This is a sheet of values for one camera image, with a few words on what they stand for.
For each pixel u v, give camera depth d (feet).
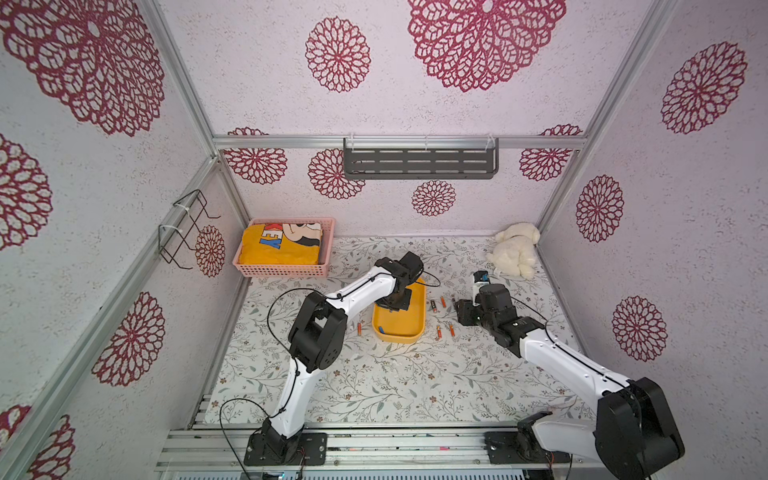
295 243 3.60
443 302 3.34
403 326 3.16
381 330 3.10
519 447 2.25
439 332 3.11
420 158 3.18
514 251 3.37
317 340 1.79
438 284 3.50
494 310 2.16
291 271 3.47
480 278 2.51
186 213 2.56
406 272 2.34
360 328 3.13
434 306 3.28
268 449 2.05
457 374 2.82
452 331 3.11
